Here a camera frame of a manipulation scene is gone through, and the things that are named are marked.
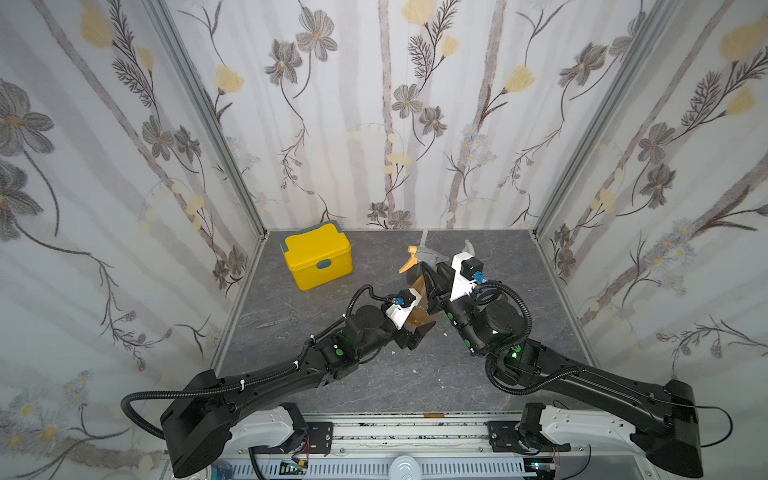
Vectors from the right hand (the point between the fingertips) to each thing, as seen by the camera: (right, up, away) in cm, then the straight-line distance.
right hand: (436, 269), depth 60 cm
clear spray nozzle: (+1, +9, +33) cm, 35 cm away
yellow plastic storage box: (-33, +4, +35) cm, 48 cm away
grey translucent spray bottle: (+15, +5, +30) cm, 34 cm away
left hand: (-1, -10, +12) cm, 16 cm away
